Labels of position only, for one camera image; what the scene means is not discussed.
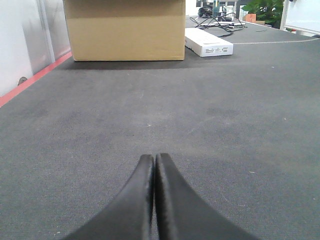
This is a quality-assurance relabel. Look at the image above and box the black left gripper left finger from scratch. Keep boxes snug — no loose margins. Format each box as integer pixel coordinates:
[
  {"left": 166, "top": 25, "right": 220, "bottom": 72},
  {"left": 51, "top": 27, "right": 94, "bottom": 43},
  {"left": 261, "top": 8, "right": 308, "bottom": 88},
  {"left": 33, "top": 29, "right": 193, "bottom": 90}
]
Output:
[{"left": 61, "top": 154, "right": 155, "bottom": 240}]

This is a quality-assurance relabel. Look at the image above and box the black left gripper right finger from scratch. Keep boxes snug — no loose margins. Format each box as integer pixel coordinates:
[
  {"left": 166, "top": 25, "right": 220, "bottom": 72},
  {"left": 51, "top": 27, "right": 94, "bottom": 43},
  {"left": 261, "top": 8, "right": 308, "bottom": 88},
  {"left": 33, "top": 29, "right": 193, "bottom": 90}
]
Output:
[{"left": 154, "top": 152, "right": 261, "bottom": 240}]

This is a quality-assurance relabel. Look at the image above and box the long white carton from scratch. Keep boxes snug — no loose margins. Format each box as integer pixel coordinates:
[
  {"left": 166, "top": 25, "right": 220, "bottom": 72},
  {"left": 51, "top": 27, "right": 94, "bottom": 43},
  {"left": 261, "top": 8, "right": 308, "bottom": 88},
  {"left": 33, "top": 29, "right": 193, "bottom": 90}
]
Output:
[{"left": 184, "top": 27, "right": 234, "bottom": 58}]

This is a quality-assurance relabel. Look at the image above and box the brown cardboard box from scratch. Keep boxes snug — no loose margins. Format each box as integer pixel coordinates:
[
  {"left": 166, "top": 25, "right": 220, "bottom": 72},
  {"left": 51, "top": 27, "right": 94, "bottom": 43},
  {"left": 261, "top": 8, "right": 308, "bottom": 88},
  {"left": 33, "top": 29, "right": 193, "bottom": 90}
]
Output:
[{"left": 62, "top": 0, "right": 186, "bottom": 62}]

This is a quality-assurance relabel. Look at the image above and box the white flat device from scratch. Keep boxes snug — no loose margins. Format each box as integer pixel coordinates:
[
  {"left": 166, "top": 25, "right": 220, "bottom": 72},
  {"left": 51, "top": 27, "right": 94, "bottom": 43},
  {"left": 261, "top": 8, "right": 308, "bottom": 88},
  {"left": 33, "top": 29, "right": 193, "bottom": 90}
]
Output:
[{"left": 207, "top": 20, "right": 246, "bottom": 27}]

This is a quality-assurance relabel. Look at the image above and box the black rounded helmet-like object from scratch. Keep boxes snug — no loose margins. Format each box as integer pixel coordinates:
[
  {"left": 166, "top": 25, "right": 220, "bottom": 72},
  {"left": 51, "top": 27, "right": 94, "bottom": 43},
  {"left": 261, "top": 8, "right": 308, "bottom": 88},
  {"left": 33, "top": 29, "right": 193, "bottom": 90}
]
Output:
[{"left": 198, "top": 6, "right": 215, "bottom": 18}]

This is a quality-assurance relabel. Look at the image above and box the green potted plant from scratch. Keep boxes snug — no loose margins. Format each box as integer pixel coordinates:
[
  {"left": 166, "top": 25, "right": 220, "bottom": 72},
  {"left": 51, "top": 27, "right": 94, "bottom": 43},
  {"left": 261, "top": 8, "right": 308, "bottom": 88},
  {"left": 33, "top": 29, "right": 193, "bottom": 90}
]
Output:
[{"left": 241, "top": 0, "right": 285, "bottom": 28}]

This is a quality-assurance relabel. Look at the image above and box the white framed panel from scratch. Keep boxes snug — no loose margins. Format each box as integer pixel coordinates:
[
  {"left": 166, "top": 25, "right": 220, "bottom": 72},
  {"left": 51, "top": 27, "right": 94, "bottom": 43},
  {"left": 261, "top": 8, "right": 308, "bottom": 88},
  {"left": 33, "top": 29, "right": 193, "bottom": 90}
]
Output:
[{"left": 279, "top": 0, "right": 320, "bottom": 35}]

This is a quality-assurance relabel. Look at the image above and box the black cable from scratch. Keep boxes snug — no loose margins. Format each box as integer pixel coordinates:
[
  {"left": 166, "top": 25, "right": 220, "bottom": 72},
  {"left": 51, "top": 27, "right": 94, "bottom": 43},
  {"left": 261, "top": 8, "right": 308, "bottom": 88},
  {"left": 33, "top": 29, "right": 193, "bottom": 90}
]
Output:
[{"left": 189, "top": 12, "right": 247, "bottom": 39}]

